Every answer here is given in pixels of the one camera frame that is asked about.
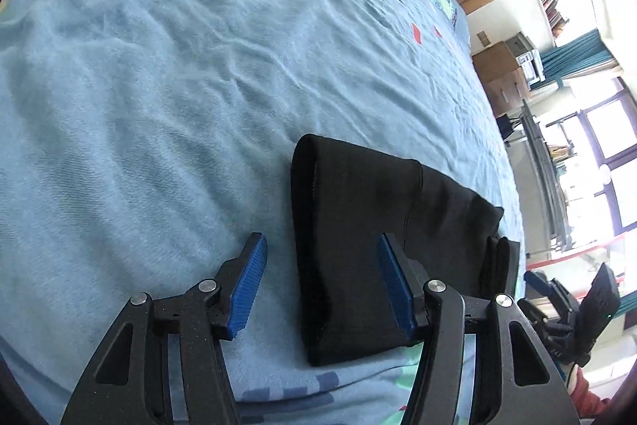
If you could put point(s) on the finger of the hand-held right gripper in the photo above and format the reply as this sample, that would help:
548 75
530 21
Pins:
540 284

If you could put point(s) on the white printer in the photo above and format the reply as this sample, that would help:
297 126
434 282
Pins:
523 54

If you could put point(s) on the black tote bag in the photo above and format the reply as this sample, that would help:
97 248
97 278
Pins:
506 126

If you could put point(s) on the teal curtain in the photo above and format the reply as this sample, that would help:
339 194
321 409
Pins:
577 56

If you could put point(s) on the blue printed bed blanket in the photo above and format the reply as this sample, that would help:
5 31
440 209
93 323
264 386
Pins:
174 81

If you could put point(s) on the grey tilting desk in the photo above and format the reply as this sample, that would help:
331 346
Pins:
545 176

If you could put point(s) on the black pants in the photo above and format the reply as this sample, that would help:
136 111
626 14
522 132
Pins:
358 206

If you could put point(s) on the wooden dresser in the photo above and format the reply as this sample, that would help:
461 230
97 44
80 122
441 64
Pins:
502 81

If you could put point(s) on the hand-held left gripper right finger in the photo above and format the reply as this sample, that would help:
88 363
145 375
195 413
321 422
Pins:
395 285

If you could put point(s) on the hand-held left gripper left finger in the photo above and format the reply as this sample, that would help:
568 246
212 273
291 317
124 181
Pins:
246 285

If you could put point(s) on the red framed mirror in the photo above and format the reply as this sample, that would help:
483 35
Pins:
577 254

